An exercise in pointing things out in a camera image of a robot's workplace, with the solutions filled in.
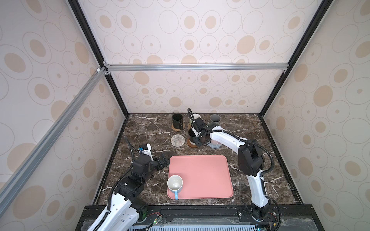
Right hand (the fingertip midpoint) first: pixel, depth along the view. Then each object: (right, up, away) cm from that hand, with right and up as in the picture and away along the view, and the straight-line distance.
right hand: (199, 141), depth 97 cm
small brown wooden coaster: (-5, -2, +1) cm, 6 cm away
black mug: (-15, +14, +8) cm, 22 cm away
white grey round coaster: (-15, 0, +7) cm, 16 cm away
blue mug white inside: (-15, -22, -15) cm, 31 cm away
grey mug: (+12, +16, +7) cm, 21 cm away
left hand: (-18, -5, -22) cm, 29 cm away
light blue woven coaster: (+10, -4, +3) cm, 12 cm away
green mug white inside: (-2, +18, +9) cm, 20 cm away
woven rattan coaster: (-15, +7, +13) cm, 21 cm away
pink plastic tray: (+2, -21, -8) cm, 23 cm away
